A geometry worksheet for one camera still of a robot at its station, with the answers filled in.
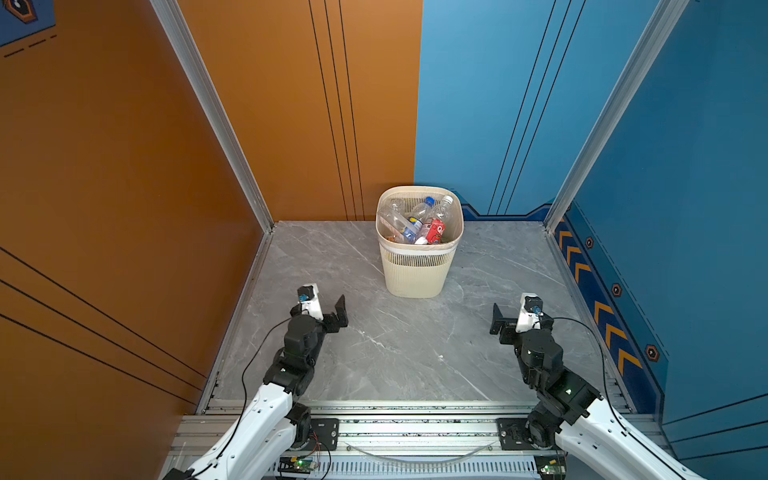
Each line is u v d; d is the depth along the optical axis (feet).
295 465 2.31
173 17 2.29
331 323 2.37
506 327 2.24
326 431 2.44
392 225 2.94
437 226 2.71
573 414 1.78
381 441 2.40
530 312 2.07
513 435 2.38
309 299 2.23
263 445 1.83
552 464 2.33
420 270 2.80
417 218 2.81
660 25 2.34
